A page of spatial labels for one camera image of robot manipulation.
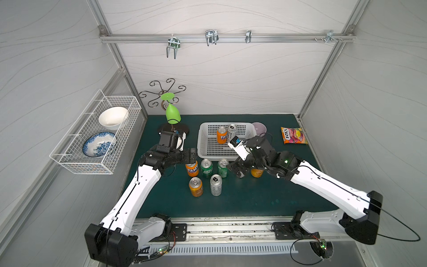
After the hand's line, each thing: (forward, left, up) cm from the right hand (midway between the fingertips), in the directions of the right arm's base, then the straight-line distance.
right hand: (235, 156), depth 72 cm
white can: (-9, +8, -11) cm, 16 cm away
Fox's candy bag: (+31, -40, -23) cm, 55 cm away
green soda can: (+2, +14, -14) cm, 19 cm away
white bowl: (+13, +58, +9) cm, 60 cm away
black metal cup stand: (+34, +45, -20) cm, 60 cm away
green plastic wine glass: (+27, +35, -2) cm, 44 cm away
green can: (+3, +6, -13) cm, 14 cm away
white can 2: (+23, +1, -11) cm, 26 cm away
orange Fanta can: (0, +21, -15) cm, 26 cm away
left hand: (+3, +21, -3) cm, 22 cm away
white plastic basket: (+20, +16, -24) cm, 35 cm away
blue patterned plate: (-3, +55, +10) cm, 56 cm away
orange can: (-9, +18, -14) cm, 24 cm away
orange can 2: (+24, +7, -15) cm, 28 cm away
